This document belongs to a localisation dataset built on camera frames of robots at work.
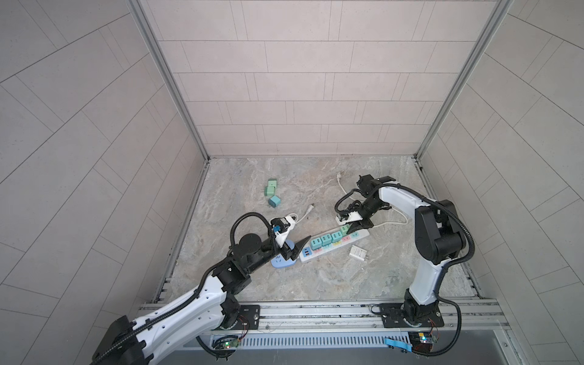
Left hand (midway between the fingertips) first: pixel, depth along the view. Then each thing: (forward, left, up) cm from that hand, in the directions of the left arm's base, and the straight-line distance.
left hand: (304, 228), depth 71 cm
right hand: (+10, -17, -15) cm, 26 cm away
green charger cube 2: (+31, +14, -17) cm, 38 cm away
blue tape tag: (-28, -28, -16) cm, 43 cm away
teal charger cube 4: (+21, +12, -17) cm, 30 cm away
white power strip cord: (+36, -17, -18) cm, 44 cm away
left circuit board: (-28, +21, -16) cm, 39 cm away
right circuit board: (-27, -36, -19) cm, 49 cm away
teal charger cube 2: (+2, -8, -13) cm, 16 cm away
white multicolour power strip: (-2, -2, -17) cm, 17 cm away
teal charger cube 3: (+3, -12, -13) cm, 18 cm away
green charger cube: (+5, -15, -11) cm, 19 cm away
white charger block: (-1, -20, -16) cm, 26 cm away
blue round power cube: (-5, +9, -17) cm, 20 cm away
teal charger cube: (0, -4, -13) cm, 14 cm away
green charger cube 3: (+27, +15, -18) cm, 36 cm away
